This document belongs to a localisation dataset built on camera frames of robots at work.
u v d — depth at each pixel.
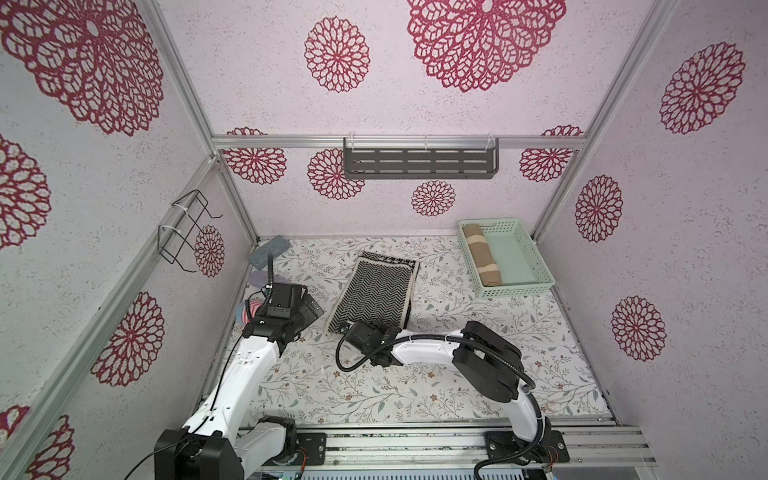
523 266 1.12
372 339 0.71
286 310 0.61
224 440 0.40
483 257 1.08
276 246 1.16
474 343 0.56
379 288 1.03
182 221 0.78
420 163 0.97
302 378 0.86
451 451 0.75
